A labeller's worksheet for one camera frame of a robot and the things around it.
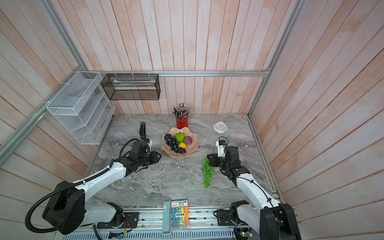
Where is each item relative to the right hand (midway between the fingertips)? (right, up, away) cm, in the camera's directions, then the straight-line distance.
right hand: (208, 155), depth 85 cm
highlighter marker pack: (-16, -28, -11) cm, 34 cm away
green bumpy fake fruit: (-17, +10, +13) cm, 23 cm away
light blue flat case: (-22, -33, -11) cm, 41 cm away
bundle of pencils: (-16, +27, +13) cm, 34 cm away
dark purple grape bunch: (-22, +7, +10) cm, 26 cm away
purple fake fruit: (-12, +8, +13) cm, 19 cm away
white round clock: (+13, +16, +24) cm, 32 cm away
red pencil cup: (-16, +20, +19) cm, 32 cm away
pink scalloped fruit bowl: (-10, +2, +12) cm, 16 cm away
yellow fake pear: (-15, +5, +11) cm, 19 cm away
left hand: (-28, -2, +1) cm, 28 cm away
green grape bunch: (0, -10, 0) cm, 10 cm away
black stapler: (-45, +14, +20) cm, 51 cm away
